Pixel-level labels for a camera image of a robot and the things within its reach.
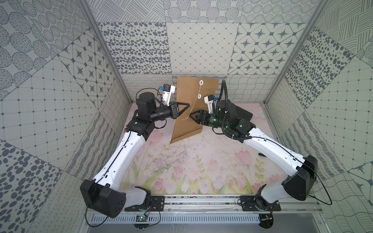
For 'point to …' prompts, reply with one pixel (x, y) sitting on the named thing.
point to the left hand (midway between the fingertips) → (193, 107)
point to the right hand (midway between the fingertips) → (192, 117)
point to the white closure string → (182, 120)
